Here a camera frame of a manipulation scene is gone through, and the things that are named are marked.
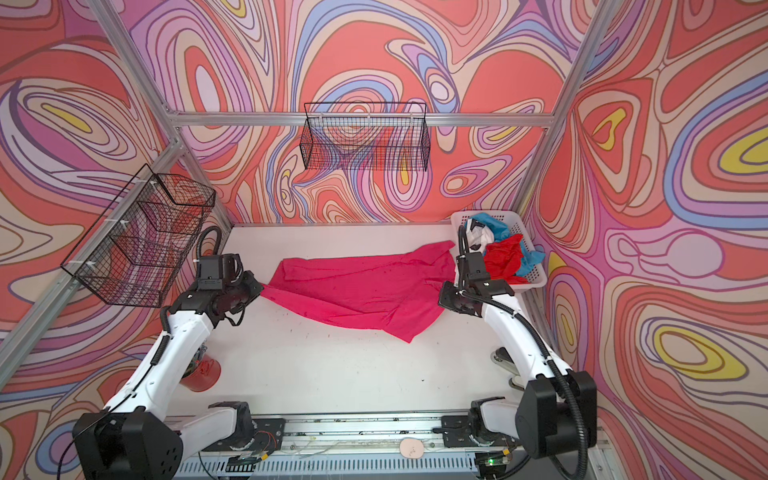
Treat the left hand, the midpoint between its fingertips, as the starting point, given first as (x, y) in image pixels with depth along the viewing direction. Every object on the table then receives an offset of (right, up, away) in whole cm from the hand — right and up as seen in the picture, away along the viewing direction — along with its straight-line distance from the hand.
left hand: (265, 281), depth 82 cm
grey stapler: (+67, -22, +1) cm, 70 cm away
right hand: (+52, -7, +2) cm, 52 cm away
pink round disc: (+40, -39, -12) cm, 57 cm away
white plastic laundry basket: (+83, 0, +13) cm, 84 cm away
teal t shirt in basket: (+76, +16, +26) cm, 82 cm away
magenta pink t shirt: (+36, -5, +9) cm, 38 cm away
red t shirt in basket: (+73, +6, +16) cm, 75 cm away
